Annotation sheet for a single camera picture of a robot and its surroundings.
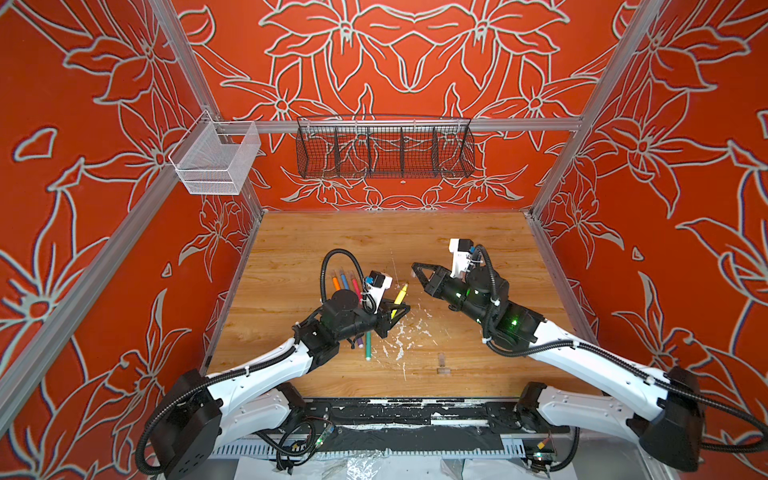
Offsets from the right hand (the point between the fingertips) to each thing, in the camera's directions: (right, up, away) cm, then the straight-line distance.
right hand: (408, 267), depth 67 cm
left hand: (0, -10, +5) cm, 11 cm away
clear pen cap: (+11, -30, +13) cm, 34 cm away
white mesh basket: (-60, +33, +27) cm, 74 cm away
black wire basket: (-5, +37, +31) cm, 49 cm away
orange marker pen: (-21, -9, +31) cm, 38 cm away
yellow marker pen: (-2, -8, +4) cm, 9 cm away
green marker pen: (-10, -25, +17) cm, 32 cm away
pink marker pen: (-11, -5, -3) cm, 13 cm away
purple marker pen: (-12, -24, +18) cm, 33 cm away
